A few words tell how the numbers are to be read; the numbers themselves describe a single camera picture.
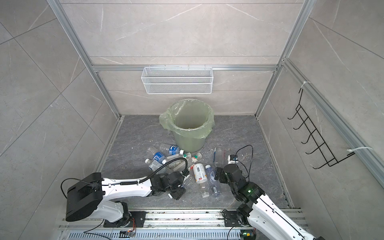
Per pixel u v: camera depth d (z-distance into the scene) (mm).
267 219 483
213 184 821
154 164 860
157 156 903
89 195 419
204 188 805
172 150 929
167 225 730
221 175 700
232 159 694
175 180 636
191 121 794
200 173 834
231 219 728
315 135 675
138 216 748
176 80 1005
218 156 942
